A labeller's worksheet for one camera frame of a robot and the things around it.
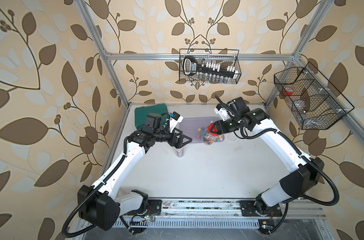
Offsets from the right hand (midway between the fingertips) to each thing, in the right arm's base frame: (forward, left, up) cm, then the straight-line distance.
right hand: (215, 129), depth 78 cm
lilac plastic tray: (+19, +10, -22) cm, 31 cm away
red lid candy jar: (-2, +3, -5) cm, 6 cm away
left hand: (-5, +17, +4) cm, 18 cm away
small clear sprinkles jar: (-4, +19, -17) cm, 26 cm away
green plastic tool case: (+30, +49, -19) cm, 61 cm away
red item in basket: (+17, -42, +10) cm, 46 cm away
